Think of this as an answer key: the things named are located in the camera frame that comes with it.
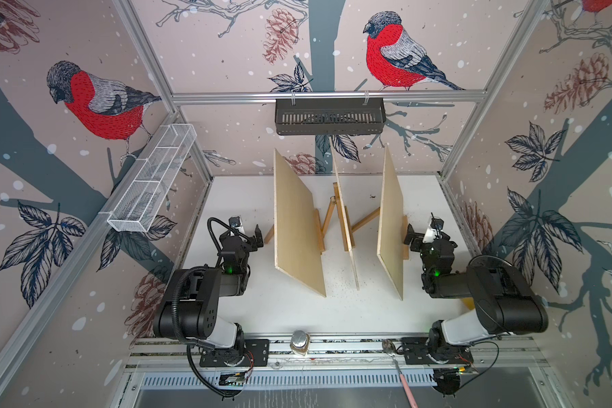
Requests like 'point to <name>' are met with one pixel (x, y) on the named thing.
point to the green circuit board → (233, 379)
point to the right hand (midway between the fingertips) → (424, 224)
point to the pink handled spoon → (389, 347)
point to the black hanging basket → (331, 116)
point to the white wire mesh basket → (138, 206)
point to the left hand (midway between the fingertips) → (248, 222)
